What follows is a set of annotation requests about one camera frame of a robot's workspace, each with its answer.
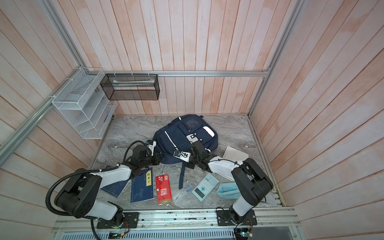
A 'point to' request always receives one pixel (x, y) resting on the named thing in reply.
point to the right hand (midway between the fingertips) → (184, 155)
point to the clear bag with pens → (187, 189)
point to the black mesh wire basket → (131, 86)
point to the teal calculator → (204, 189)
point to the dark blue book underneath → (115, 189)
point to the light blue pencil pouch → (229, 190)
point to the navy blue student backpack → (173, 140)
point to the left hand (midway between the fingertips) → (164, 157)
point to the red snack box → (163, 189)
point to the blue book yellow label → (142, 185)
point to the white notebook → (232, 153)
